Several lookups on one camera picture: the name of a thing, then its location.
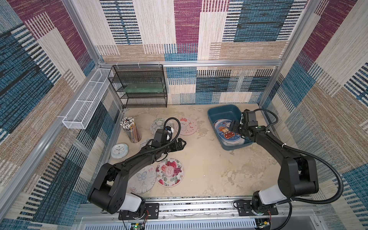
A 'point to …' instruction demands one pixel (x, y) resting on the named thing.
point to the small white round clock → (119, 150)
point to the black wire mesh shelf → (140, 86)
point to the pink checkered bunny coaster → (188, 126)
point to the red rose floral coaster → (170, 172)
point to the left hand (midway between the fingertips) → (182, 144)
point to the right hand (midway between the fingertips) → (237, 128)
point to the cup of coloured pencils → (129, 125)
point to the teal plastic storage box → (231, 112)
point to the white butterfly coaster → (143, 180)
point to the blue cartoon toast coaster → (222, 126)
